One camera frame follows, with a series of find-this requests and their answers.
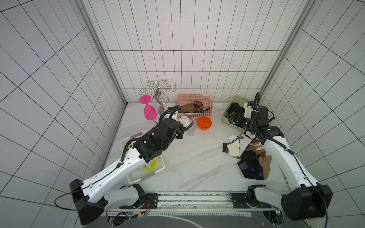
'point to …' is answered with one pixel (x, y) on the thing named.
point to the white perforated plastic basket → (141, 173)
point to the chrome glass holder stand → (160, 98)
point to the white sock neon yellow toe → (151, 165)
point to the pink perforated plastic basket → (206, 99)
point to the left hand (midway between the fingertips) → (177, 125)
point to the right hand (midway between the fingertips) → (235, 115)
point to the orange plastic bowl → (204, 123)
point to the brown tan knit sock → (196, 107)
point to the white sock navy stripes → (232, 147)
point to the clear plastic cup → (191, 131)
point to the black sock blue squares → (250, 166)
